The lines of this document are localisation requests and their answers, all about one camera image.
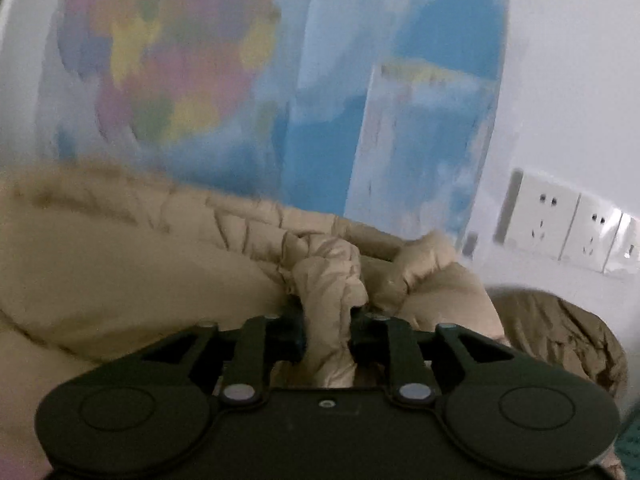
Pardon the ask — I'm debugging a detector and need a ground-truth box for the beige down jacket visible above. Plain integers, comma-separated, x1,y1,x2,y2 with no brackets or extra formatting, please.
0,160,512,480

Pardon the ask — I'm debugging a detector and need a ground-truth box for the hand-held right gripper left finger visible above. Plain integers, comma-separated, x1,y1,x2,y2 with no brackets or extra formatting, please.
137,310,307,407

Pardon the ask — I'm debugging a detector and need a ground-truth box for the brown padded jacket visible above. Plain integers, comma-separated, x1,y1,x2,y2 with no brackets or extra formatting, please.
492,290,629,403

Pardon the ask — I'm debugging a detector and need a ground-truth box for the colourful wall map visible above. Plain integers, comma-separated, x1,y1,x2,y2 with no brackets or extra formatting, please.
37,0,512,257

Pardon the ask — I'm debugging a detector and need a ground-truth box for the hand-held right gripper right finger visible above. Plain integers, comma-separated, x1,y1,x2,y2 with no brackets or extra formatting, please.
349,312,516,407

